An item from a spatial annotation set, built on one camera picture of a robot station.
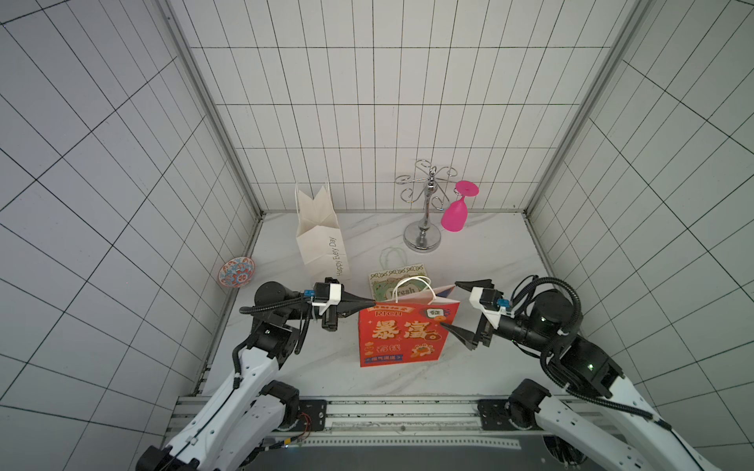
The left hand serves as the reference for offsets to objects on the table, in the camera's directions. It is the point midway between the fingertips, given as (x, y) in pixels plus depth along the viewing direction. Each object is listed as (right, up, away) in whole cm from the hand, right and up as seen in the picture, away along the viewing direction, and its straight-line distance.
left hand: (368, 301), depth 60 cm
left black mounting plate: (-15, -32, +12) cm, 37 cm away
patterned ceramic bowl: (-48, +1, +40) cm, 62 cm away
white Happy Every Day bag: (-15, +14, +22) cm, 30 cm away
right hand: (+18, +1, +2) cm, 18 cm away
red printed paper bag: (+8, -8, +5) cm, 13 cm away
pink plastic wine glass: (+27, +20, +35) cm, 49 cm away
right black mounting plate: (+31, -31, +11) cm, 46 cm away
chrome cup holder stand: (+19, +14, +50) cm, 55 cm away
